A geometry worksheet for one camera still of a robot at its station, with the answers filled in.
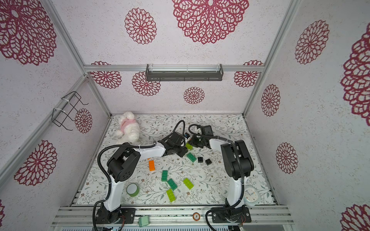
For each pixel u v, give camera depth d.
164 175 0.87
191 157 0.95
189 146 0.97
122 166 0.53
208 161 0.92
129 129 0.99
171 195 0.80
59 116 0.73
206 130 0.81
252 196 0.78
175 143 0.78
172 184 0.83
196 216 0.74
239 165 0.47
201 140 0.81
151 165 0.90
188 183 0.84
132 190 0.78
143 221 0.70
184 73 0.95
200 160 0.93
